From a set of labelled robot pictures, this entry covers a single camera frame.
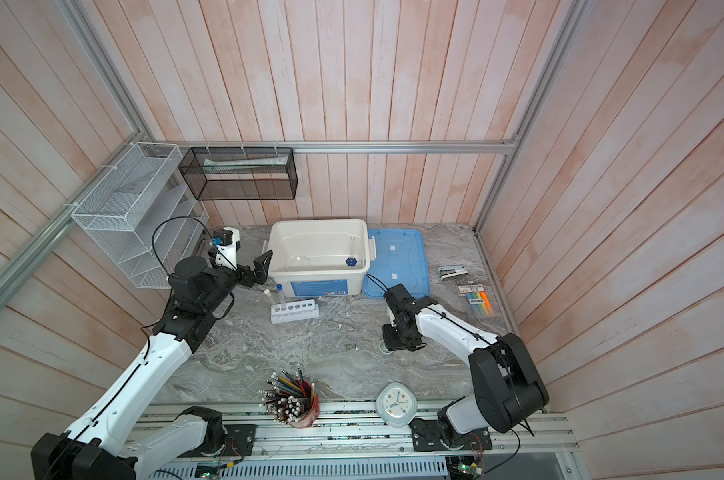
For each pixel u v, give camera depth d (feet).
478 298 3.23
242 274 2.16
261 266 2.20
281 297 2.90
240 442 2.40
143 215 2.40
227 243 2.00
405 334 2.41
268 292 2.75
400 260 3.62
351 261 3.62
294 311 3.05
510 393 1.41
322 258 3.58
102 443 1.27
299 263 3.60
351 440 2.46
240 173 3.43
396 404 2.52
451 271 3.46
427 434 2.42
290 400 2.07
